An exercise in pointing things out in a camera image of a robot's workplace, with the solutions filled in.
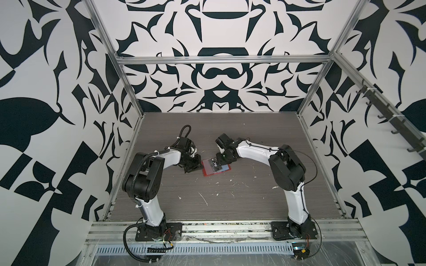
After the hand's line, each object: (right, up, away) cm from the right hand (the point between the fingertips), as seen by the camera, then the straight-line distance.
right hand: (221, 160), depth 96 cm
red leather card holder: (-7, -6, -3) cm, 10 cm away
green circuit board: (+33, -34, -24) cm, 53 cm away
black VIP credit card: (-3, -2, -2) cm, 4 cm away
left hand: (-9, -2, -2) cm, 10 cm away
